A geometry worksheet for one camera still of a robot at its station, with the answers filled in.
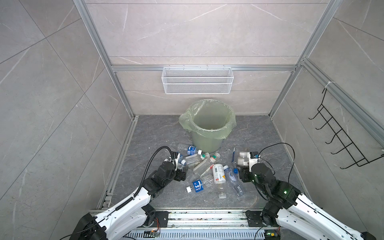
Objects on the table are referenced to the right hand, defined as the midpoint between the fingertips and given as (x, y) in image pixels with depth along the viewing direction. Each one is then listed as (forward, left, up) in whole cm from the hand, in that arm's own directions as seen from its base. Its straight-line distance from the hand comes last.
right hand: (241, 164), depth 77 cm
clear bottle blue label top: (+15, +26, -8) cm, 31 cm away
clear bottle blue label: (-7, +22, -9) cm, 25 cm away
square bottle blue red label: (+11, 0, -10) cm, 15 cm away
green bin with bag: (+32, +14, -1) cm, 35 cm away
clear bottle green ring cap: (+8, +26, -10) cm, 29 cm away
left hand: (+4, +32, -4) cm, 33 cm away
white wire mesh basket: (+55, +21, +16) cm, 61 cm away
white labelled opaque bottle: (-3, +11, -8) cm, 14 cm away
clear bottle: (-9, +10, -10) cm, 17 cm away
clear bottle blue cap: (-2, +2, -16) cm, 16 cm away
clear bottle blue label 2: (+8, +32, -10) cm, 35 cm away
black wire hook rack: (-8, -42, +18) cm, 46 cm away
